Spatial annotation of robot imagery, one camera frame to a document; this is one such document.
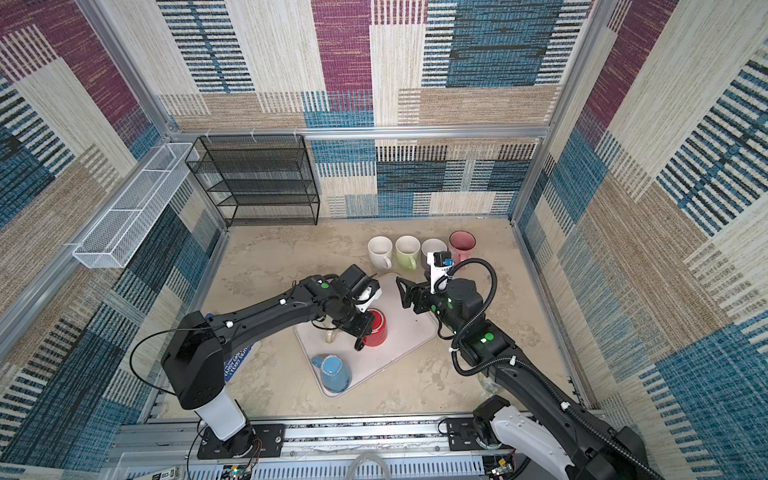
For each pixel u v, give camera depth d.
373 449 0.73
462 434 0.73
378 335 0.84
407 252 0.99
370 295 0.69
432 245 1.04
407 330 0.94
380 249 1.02
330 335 0.85
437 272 0.65
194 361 0.45
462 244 1.02
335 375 0.74
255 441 0.73
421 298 0.65
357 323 0.73
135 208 0.78
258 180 1.10
